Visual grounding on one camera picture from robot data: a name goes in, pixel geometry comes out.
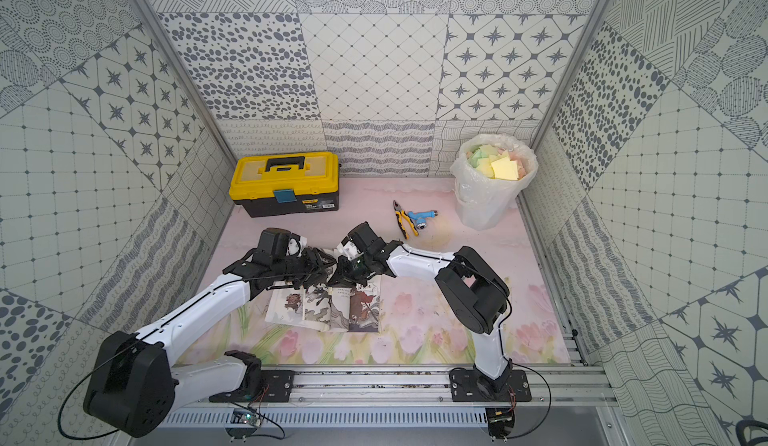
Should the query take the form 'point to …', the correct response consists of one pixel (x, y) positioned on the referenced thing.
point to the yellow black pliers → (400, 214)
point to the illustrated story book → (343, 309)
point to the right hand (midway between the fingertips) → (331, 285)
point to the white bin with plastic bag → (482, 202)
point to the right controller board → (500, 423)
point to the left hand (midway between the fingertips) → (330, 259)
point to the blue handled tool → (421, 217)
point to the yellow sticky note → (506, 169)
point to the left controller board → (243, 416)
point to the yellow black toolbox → (277, 184)
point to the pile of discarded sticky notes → (480, 158)
